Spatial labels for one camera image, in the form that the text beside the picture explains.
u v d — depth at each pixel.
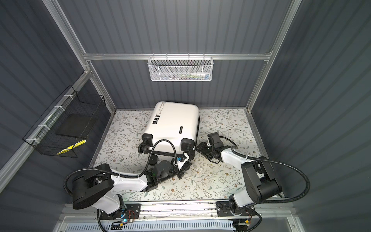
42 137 0.62
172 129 0.82
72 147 0.67
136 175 0.58
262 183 0.44
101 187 0.46
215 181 0.84
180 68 1.12
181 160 0.67
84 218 0.72
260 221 0.67
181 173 0.70
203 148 0.82
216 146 0.72
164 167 0.65
